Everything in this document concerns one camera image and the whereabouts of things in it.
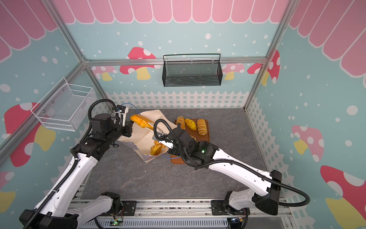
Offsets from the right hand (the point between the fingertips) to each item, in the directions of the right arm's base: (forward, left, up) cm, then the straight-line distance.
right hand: (171, 135), depth 68 cm
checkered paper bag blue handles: (+16, +17, -22) cm, 32 cm away
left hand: (+9, +21, -1) cm, 23 cm away
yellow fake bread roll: (+22, -18, -24) cm, 37 cm away
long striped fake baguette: (+5, +14, +4) cm, 15 cm away
